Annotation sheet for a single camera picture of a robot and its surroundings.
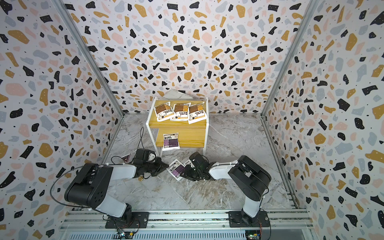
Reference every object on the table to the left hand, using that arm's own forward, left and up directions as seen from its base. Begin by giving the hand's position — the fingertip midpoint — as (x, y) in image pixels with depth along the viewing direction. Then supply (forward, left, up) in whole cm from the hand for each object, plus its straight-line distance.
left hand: (170, 165), depth 91 cm
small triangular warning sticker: (+7, +30, -3) cm, 31 cm away
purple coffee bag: (+7, -2, +15) cm, 16 cm away
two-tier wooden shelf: (+7, -8, +30) cm, 32 cm away
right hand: (-7, -7, 0) cm, 10 cm away
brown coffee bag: (+12, -1, +33) cm, 35 cm away
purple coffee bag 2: (-2, -3, -1) cm, 4 cm away
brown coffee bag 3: (+11, -17, +33) cm, 39 cm away
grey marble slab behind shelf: (+43, -2, +20) cm, 48 cm away
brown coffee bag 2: (+12, -9, +33) cm, 36 cm away
